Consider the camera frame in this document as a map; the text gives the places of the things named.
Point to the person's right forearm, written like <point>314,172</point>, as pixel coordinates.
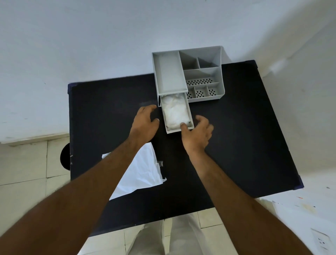
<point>241,215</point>

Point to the person's grey trousers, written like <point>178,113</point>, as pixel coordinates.
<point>181,236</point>

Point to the grey desk organizer with drawer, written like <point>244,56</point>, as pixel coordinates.
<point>168,71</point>

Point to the person's right hand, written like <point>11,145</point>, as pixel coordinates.
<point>197,139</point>

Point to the white wall socket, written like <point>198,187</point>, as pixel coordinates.
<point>321,240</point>

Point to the black round stool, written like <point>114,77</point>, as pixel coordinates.
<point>65,157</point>

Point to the person's left forearm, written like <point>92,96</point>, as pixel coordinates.
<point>78,202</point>

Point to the person's left hand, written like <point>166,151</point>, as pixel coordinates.
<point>143,126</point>

